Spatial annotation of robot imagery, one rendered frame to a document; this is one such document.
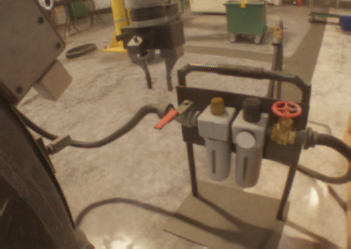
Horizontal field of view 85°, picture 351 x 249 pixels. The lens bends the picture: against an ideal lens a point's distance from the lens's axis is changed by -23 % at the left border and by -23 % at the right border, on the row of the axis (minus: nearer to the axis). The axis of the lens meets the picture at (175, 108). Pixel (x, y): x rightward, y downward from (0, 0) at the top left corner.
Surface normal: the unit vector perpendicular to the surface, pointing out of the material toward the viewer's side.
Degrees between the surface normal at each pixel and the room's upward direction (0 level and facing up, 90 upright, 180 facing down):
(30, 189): 90
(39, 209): 90
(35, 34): 90
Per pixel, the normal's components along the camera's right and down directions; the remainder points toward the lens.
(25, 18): 0.86, 0.14
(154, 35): -0.50, 0.47
